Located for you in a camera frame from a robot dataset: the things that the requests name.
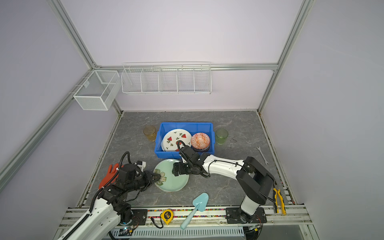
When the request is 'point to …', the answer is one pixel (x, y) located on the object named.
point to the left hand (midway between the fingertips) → (160, 178)
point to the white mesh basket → (99, 90)
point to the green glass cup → (221, 135)
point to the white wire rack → (167, 78)
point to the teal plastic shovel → (200, 202)
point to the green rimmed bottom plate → (168, 182)
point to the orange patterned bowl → (200, 142)
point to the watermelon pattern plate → (170, 138)
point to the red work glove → (111, 171)
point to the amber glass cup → (150, 132)
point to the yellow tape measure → (167, 216)
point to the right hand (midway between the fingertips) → (178, 172)
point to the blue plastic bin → (193, 127)
